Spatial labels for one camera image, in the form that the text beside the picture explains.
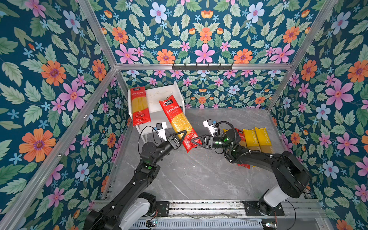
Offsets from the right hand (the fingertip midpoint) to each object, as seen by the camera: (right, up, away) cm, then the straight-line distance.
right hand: (193, 140), depth 68 cm
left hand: (-3, +5, -4) cm, 7 cm away
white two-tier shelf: (-18, +11, +5) cm, 22 cm away
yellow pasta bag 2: (+41, -5, +30) cm, 51 cm away
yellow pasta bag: (+14, +5, -5) cm, 16 cm away
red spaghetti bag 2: (-7, +9, -1) cm, 11 cm away
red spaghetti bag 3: (+34, -6, +30) cm, 46 cm away
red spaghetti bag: (-27, +14, +2) cm, 30 cm away
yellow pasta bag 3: (+49, -4, +30) cm, 58 cm away
